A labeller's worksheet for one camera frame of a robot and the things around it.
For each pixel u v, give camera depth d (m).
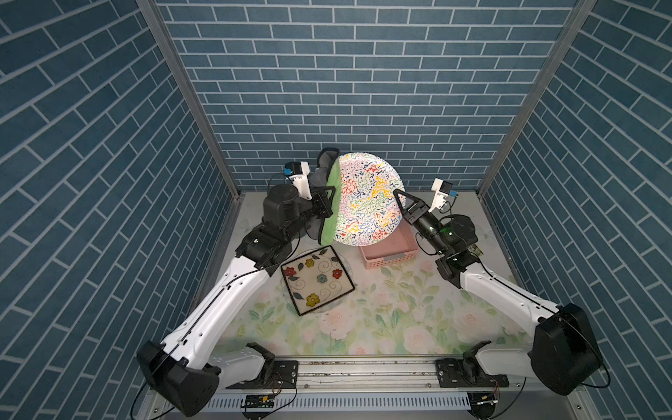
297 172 0.57
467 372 0.66
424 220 0.64
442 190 0.65
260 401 0.72
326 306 0.86
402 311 0.87
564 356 0.42
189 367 0.38
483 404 0.70
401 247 0.91
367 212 0.68
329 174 0.63
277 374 0.73
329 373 0.75
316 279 0.92
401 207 0.67
